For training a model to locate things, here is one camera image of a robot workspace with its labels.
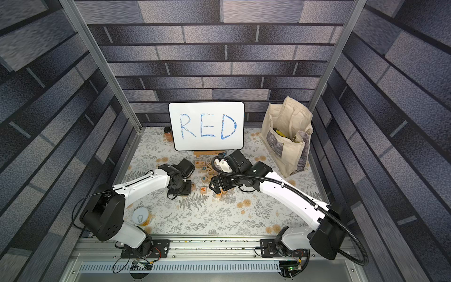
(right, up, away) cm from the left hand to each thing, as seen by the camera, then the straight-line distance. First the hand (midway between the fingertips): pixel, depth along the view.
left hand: (188, 191), depth 87 cm
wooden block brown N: (+10, +12, +11) cm, 19 cm away
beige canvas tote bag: (+47, +28, -8) cm, 55 cm away
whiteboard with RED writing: (+9, +34, +8) cm, 36 cm away
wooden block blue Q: (+7, +10, +10) cm, 16 cm away
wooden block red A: (+7, 0, +2) cm, 8 cm away
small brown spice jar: (-18, +29, +22) cm, 41 cm away
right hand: (+16, +8, -12) cm, 21 cm away
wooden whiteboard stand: (+2, +19, +16) cm, 25 cm away
